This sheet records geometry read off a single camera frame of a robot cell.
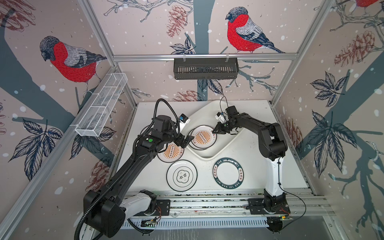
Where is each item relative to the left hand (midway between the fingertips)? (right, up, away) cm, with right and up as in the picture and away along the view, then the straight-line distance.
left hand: (186, 131), depth 75 cm
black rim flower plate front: (-3, -27, +8) cm, 28 cm away
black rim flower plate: (+6, -10, +20) cm, 23 cm away
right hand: (+17, -4, +24) cm, 29 cm away
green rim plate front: (+25, -27, +13) cm, 39 cm away
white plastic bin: (+13, +8, +34) cm, 37 cm away
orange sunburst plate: (+10, -7, +22) cm, 26 cm away
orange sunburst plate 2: (-10, -16, +18) cm, 26 cm away
